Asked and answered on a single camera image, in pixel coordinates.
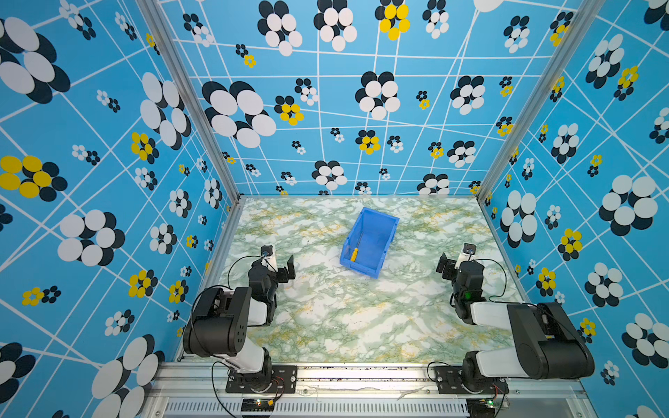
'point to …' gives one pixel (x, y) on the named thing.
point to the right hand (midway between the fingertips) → (460, 257)
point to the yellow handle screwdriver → (354, 254)
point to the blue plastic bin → (373, 234)
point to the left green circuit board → (257, 405)
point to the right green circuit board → (481, 407)
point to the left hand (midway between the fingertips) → (280, 255)
